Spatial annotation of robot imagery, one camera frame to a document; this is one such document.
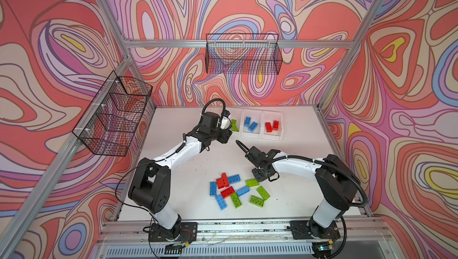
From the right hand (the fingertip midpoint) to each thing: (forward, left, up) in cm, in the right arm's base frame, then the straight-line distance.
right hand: (265, 177), depth 89 cm
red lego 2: (+32, -11, +2) cm, 34 cm away
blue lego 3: (-6, +26, +2) cm, 27 cm away
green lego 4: (-10, +16, 0) cm, 19 cm away
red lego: (+31, -6, +2) cm, 32 cm away
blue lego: (+35, +6, +4) cm, 36 cm away
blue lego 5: (-12, +22, +2) cm, 25 cm away
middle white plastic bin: (+38, 0, +4) cm, 38 cm away
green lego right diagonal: (-7, +3, 0) cm, 8 cm away
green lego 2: (+29, +13, +3) cm, 32 cm away
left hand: (+20, +18, +17) cm, 31 cm away
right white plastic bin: (+32, -9, +2) cm, 33 cm away
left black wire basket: (+10, +64, +36) cm, 74 cm away
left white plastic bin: (+35, +13, +8) cm, 38 cm away
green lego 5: (-12, +5, +1) cm, 13 cm away
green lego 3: (-3, +7, +2) cm, 8 cm away
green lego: (+34, +15, +3) cm, 37 cm away
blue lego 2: (+31, +3, +3) cm, 31 cm away
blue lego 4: (-7, +12, +3) cm, 14 cm away
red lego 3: (-7, +20, +1) cm, 21 cm away
